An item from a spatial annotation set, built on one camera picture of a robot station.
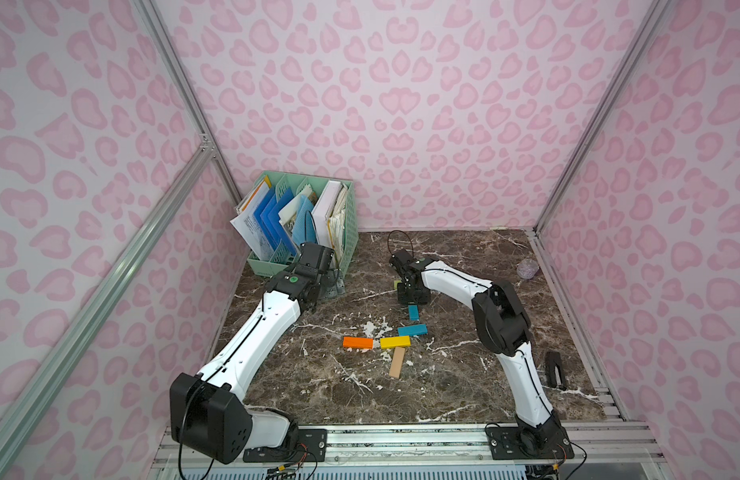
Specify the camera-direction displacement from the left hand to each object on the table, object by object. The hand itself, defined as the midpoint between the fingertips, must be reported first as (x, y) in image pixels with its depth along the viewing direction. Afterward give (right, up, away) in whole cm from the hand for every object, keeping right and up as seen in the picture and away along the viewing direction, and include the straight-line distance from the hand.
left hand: (324, 279), depth 82 cm
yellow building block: (+19, -20, +9) cm, 28 cm away
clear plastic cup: (+67, +2, +23) cm, 71 cm away
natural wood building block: (+20, -24, +4) cm, 32 cm away
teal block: (+26, -11, +13) cm, 31 cm away
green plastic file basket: (+5, +16, +21) cm, 27 cm away
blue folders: (-20, +19, +13) cm, 31 cm away
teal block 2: (+25, -17, +11) cm, 32 cm away
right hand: (+24, -8, +18) cm, 31 cm away
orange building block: (+9, -20, +9) cm, 23 cm away
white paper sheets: (-26, +17, +11) cm, 33 cm away
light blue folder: (-8, +15, +9) cm, 19 cm away
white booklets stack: (0, +19, +7) cm, 20 cm away
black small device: (+65, -23, +3) cm, 69 cm away
